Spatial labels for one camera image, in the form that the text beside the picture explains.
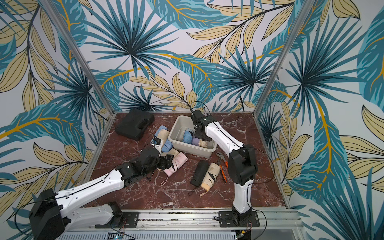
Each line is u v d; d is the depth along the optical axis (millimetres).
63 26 738
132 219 733
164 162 693
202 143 858
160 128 1065
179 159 906
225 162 925
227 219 732
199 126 647
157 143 684
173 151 931
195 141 997
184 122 978
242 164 500
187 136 1006
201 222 742
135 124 1040
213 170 865
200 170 876
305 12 701
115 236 718
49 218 375
